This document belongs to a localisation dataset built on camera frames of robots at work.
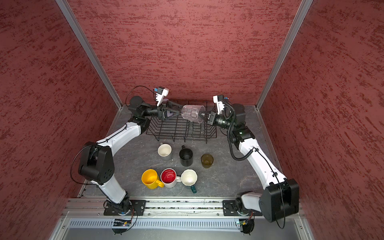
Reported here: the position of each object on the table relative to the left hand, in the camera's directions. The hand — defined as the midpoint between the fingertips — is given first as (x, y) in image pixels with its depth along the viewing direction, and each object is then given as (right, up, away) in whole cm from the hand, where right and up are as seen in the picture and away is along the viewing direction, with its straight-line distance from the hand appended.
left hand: (181, 112), depth 70 cm
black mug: (+1, -25, +19) cm, 32 cm away
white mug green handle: (+3, -36, +11) cm, 38 cm away
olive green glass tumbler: (+14, -29, +20) cm, 38 cm away
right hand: (+8, -2, 0) cm, 8 cm away
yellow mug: (-19, -36, +11) cm, 42 cm away
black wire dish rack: (-6, -10, +34) cm, 36 cm away
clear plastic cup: (+7, 0, +1) cm, 7 cm away
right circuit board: (+32, -54, 0) cm, 63 cm away
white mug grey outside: (-12, -23, +20) cm, 32 cm away
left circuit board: (-30, -56, +2) cm, 64 cm away
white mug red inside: (-8, -36, +13) cm, 39 cm away
